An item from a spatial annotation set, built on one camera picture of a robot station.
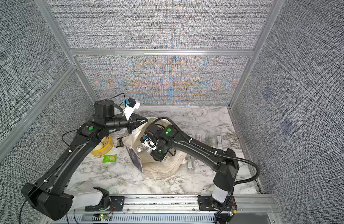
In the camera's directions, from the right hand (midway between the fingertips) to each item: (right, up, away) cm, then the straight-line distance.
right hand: (157, 151), depth 74 cm
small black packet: (-28, +1, +21) cm, 35 cm away
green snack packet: (-31, -8, +15) cm, 35 cm away
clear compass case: (+41, +2, +22) cm, 46 cm away
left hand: (-3, +18, -8) cm, 19 cm away
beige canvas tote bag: (-3, -9, 0) cm, 9 cm away
